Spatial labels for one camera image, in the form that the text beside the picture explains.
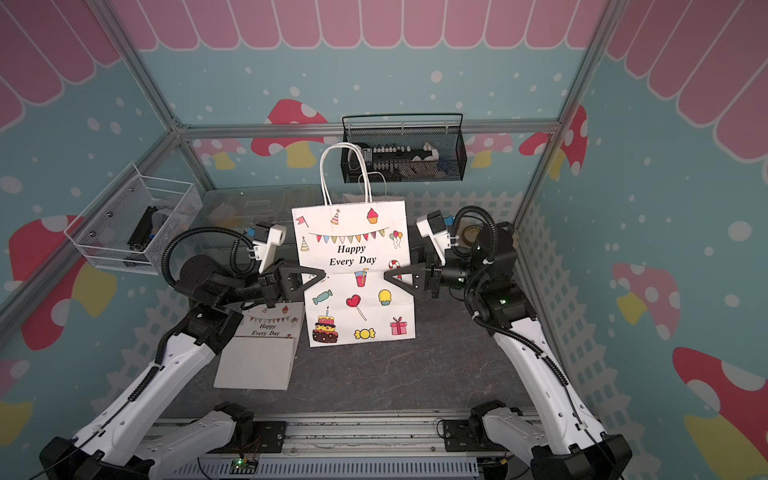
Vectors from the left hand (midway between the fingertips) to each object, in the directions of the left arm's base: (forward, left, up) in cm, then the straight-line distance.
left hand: (324, 282), depth 56 cm
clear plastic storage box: (+41, +43, -20) cm, 63 cm away
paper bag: (0, +25, -38) cm, 45 cm away
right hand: (+3, -12, +1) cm, 13 cm away
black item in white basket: (+15, +46, -5) cm, 49 cm away
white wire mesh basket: (+24, +54, -7) cm, 60 cm away
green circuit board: (-26, +23, -42) cm, 55 cm away
